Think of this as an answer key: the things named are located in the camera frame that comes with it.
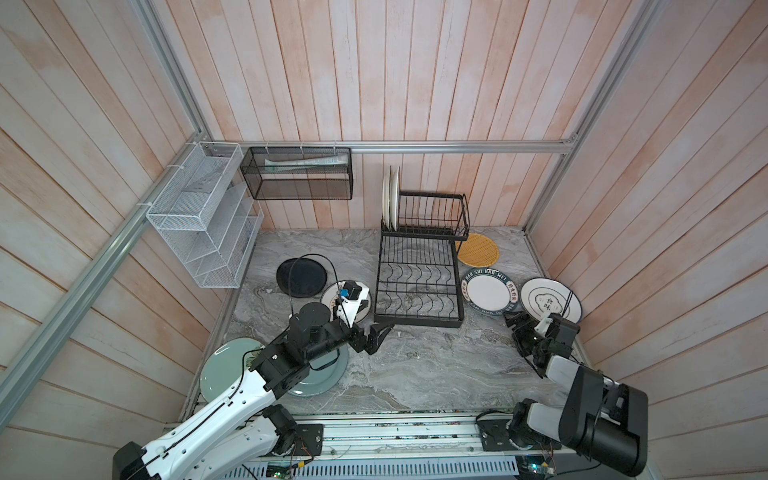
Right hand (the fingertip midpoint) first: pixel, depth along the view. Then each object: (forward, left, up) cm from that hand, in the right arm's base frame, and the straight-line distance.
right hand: (508, 320), depth 91 cm
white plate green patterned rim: (+13, +2, -3) cm, 13 cm away
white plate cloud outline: (+11, -16, -4) cm, 20 cm away
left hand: (-12, +40, +21) cm, 47 cm away
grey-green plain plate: (-25, +51, +22) cm, 61 cm away
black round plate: (+17, +67, -3) cm, 70 cm away
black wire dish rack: (+16, +28, -1) cm, 32 cm away
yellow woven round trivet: (+31, +3, -4) cm, 32 cm away
